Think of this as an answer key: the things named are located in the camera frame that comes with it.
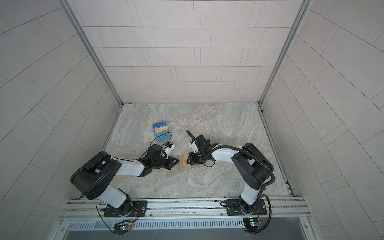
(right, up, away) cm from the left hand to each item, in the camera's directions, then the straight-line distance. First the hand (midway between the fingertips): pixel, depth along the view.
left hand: (182, 160), depth 88 cm
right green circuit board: (+34, -23, -20) cm, 46 cm away
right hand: (+3, -1, -2) cm, 4 cm away
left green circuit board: (-23, -22, -23) cm, 39 cm away
